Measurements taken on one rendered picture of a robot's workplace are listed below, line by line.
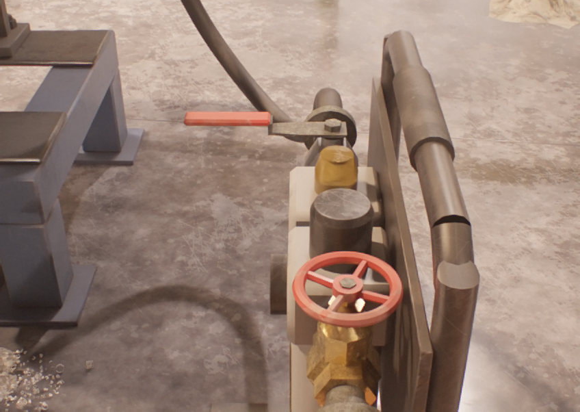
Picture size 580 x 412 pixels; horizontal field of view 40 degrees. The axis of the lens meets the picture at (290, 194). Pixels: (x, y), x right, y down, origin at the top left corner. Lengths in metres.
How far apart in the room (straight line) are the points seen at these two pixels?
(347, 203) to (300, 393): 0.18
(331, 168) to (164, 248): 0.77
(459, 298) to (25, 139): 0.88
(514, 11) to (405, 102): 1.87
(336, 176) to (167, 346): 0.61
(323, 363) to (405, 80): 0.23
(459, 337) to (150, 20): 1.99
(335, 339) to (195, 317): 0.74
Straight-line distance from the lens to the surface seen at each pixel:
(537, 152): 1.74
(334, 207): 0.58
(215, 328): 1.23
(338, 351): 0.54
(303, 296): 0.51
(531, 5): 2.50
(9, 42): 1.55
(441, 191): 0.50
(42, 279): 1.27
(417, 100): 0.60
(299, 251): 0.62
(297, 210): 0.66
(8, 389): 1.20
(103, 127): 1.65
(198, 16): 1.35
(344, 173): 0.67
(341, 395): 0.53
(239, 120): 0.75
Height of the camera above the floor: 0.84
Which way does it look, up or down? 33 degrees down
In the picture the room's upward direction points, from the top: straight up
